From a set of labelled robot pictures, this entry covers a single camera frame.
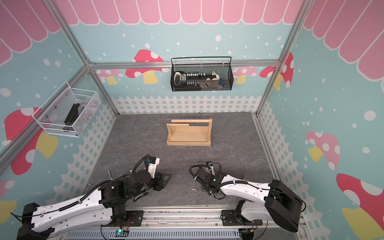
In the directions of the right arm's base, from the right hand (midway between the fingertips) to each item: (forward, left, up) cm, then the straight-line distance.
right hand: (207, 184), depth 84 cm
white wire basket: (+24, +69, +35) cm, 81 cm away
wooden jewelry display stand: (+36, +16, -1) cm, 39 cm away
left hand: (-2, +20, +14) cm, 24 cm away
